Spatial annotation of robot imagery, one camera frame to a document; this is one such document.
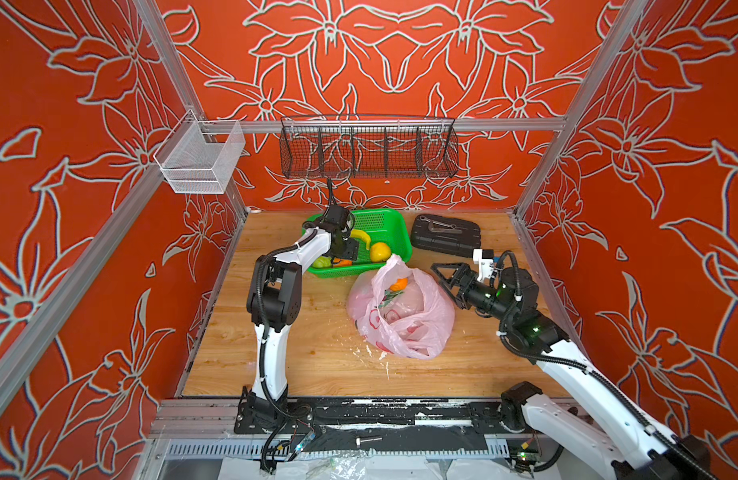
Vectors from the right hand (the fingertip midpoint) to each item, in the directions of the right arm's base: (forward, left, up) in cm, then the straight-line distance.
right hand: (431, 275), depth 70 cm
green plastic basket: (+34, +10, -24) cm, 43 cm away
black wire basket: (+50, +16, +3) cm, 53 cm away
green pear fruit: (+17, +30, -18) cm, 39 cm away
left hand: (+24, +23, -19) cm, 39 cm away
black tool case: (+29, -12, -20) cm, 37 cm away
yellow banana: (+33, +18, -23) cm, 44 cm away
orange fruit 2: (+10, +5, -21) cm, 24 cm away
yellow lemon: (+23, +11, -21) cm, 33 cm away
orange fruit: (+10, +23, -9) cm, 26 cm away
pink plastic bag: (+2, +4, -26) cm, 26 cm away
